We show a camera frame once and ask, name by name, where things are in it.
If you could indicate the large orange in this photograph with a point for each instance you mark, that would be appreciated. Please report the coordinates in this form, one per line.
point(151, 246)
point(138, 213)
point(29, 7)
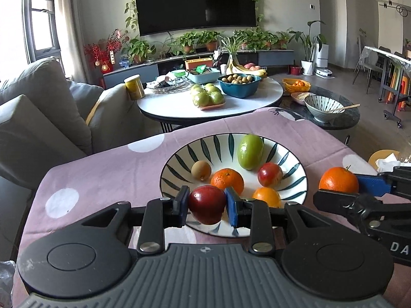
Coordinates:
point(228, 181)

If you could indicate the teal plastic tray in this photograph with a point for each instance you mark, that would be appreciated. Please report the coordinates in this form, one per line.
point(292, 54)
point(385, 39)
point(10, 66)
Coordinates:
point(205, 77)

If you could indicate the wall-mounted television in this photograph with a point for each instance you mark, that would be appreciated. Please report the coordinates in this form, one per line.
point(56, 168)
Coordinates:
point(196, 3)

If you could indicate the clear plastic bag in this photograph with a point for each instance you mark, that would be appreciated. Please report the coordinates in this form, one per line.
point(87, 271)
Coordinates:
point(6, 282)

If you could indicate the small striped bowl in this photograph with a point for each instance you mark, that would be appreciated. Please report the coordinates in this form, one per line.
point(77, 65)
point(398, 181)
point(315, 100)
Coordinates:
point(322, 110)

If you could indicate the orange basket of tangerines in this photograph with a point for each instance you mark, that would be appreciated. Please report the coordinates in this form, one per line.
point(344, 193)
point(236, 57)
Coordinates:
point(296, 87)

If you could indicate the white tissue paper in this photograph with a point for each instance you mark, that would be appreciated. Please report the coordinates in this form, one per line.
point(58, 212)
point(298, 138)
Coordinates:
point(390, 163)

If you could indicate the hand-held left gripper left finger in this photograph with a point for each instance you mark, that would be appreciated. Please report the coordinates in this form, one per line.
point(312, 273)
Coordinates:
point(181, 206)

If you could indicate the dining table with chairs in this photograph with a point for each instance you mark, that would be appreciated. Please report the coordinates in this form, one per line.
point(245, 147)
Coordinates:
point(391, 70)

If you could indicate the grey sofa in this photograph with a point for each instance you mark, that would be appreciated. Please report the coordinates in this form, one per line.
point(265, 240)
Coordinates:
point(38, 118)

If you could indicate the potted green plant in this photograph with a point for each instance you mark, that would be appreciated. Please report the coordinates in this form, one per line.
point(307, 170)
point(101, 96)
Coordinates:
point(266, 39)
point(138, 49)
point(210, 40)
point(188, 43)

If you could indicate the brown kiwi fruit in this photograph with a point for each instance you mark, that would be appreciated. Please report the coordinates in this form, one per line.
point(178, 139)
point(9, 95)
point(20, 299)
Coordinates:
point(201, 170)

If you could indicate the dark framed window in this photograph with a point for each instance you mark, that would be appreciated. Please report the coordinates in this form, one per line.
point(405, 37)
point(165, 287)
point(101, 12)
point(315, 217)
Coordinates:
point(43, 16)

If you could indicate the green mango front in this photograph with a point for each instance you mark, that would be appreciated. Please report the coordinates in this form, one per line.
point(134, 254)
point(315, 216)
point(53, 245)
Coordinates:
point(250, 151)

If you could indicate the dark round table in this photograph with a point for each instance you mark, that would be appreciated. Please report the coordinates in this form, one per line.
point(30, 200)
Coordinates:
point(351, 118)

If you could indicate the red plum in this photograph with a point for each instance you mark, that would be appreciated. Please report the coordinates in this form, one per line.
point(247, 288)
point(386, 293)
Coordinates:
point(207, 204)

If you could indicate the pack of green apples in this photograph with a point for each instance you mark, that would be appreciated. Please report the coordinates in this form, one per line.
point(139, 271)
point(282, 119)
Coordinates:
point(208, 98)

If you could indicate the white robot vacuum dock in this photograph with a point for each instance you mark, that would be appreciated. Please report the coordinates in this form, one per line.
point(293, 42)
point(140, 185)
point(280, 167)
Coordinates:
point(322, 57)

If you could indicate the pink plate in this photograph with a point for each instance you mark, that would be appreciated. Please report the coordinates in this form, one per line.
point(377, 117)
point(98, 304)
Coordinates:
point(298, 98)

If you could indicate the grey pillow with yellow piping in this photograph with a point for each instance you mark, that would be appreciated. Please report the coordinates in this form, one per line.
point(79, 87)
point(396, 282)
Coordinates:
point(112, 112)

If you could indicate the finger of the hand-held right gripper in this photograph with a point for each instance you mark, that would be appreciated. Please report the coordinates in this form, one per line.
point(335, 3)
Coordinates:
point(334, 200)
point(372, 183)

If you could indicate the glass plate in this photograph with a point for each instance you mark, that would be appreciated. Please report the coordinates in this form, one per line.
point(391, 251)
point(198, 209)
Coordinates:
point(168, 85)

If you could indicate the wooden spoon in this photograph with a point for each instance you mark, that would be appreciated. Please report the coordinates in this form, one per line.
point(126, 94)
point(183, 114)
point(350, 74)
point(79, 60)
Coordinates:
point(350, 106)

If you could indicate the beige curtain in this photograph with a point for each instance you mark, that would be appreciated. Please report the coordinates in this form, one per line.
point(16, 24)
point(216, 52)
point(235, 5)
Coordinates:
point(69, 22)

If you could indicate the blue-grey pillow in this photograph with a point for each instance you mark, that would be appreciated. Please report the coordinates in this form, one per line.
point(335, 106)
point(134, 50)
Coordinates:
point(85, 98)

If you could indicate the large-leaf plant in white pot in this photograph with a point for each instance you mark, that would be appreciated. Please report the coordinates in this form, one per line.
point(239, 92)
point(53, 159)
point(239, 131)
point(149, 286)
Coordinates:
point(308, 45)

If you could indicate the orange with stem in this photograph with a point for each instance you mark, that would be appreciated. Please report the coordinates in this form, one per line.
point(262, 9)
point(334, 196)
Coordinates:
point(337, 181)

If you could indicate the orange box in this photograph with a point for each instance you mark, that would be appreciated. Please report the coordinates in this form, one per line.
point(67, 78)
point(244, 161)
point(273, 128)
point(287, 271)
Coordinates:
point(199, 63)

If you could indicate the white round table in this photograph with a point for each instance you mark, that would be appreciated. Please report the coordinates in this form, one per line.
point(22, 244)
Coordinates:
point(173, 109)

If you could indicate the red pot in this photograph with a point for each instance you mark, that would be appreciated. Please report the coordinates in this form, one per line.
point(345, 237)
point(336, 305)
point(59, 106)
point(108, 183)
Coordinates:
point(294, 70)

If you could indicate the red decorative plant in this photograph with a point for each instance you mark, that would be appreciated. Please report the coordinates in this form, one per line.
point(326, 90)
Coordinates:
point(106, 51)

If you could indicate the blue bowl of kiwis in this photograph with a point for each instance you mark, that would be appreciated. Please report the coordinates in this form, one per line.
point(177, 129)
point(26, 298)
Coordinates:
point(239, 88)

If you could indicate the yellow canister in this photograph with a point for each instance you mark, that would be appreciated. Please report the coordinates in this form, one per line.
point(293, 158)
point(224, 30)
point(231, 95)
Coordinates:
point(134, 87)

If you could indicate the pink polka dot tablecloth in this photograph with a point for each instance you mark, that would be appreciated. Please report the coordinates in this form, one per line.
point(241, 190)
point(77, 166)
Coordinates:
point(112, 173)

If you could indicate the television console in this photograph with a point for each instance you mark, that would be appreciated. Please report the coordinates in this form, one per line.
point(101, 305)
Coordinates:
point(276, 58)

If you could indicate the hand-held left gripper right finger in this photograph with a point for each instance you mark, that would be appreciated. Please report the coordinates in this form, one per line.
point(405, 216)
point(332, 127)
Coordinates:
point(232, 209)

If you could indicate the small yellow-orange citrus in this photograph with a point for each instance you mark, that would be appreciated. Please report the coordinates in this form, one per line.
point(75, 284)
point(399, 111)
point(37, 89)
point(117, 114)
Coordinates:
point(267, 197)

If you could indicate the white bowl dark leaf pattern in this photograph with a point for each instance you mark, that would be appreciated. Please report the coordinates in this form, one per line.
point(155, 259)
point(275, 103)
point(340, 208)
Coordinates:
point(179, 170)

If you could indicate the bunch of bananas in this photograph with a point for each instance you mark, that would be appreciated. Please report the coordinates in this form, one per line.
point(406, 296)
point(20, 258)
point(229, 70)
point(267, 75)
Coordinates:
point(244, 70)

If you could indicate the spider plant in vase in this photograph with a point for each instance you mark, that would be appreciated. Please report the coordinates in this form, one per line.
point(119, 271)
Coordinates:
point(232, 46)

